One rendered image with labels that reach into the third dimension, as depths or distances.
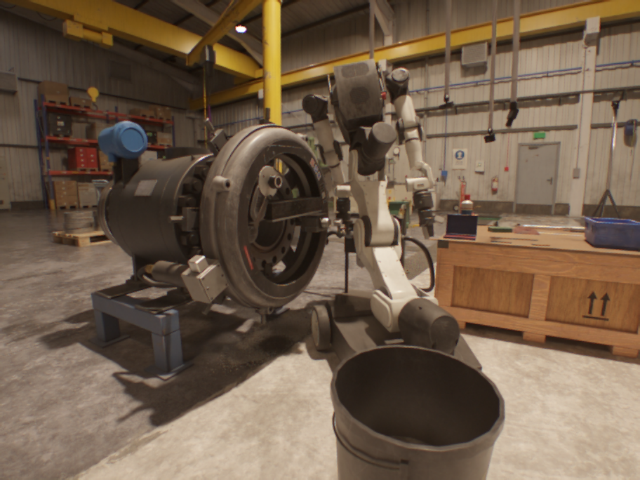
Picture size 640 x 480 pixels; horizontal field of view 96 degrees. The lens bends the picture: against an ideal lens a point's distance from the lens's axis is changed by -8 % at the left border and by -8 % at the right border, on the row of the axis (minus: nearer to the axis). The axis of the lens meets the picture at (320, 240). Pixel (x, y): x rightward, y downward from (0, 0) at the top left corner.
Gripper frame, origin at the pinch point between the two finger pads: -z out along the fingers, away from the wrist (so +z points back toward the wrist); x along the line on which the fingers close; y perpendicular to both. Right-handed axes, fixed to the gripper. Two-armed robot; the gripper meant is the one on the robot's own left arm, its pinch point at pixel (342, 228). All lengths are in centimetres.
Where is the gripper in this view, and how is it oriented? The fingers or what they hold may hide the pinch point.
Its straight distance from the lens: 196.3
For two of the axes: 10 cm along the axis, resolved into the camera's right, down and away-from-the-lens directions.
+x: -8.8, -0.8, 4.7
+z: 0.0, -9.9, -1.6
